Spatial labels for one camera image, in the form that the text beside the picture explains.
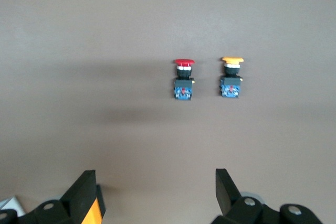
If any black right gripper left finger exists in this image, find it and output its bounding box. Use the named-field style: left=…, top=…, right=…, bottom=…
left=0, top=170, right=98, bottom=224

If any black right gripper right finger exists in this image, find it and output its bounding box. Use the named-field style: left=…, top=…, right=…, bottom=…
left=215, top=168, right=323, bottom=224

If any orange mushroom push button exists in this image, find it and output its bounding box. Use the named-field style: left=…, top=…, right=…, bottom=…
left=217, top=56, right=245, bottom=99

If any red mushroom push button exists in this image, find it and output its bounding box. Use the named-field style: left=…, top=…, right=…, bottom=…
left=172, top=58, right=197, bottom=101

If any orange button box with hole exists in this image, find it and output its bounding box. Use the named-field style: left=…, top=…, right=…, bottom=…
left=81, top=184, right=107, bottom=224

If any white drawer cabinet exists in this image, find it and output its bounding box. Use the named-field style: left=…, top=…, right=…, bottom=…
left=0, top=195, right=27, bottom=217

